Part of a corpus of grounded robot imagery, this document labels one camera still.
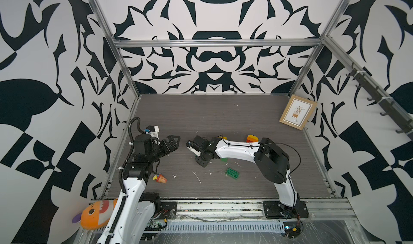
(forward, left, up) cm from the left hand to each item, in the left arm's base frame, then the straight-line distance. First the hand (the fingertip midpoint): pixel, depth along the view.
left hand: (171, 138), depth 79 cm
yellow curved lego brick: (+8, -44, -15) cm, 47 cm away
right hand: (-2, -13, -17) cm, 21 cm away
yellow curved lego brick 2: (+9, -28, -16) cm, 33 cm away
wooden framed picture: (+20, -73, -7) cm, 76 cm away
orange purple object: (-30, +28, -7) cm, 41 cm away
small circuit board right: (-37, -53, -18) cm, 67 cm away
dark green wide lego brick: (-12, -30, -17) cm, 36 cm away
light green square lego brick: (-15, -23, +8) cm, 29 cm away
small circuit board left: (-34, +6, -13) cm, 37 cm away
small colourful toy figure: (-14, +7, -15) cm, 21 cm away
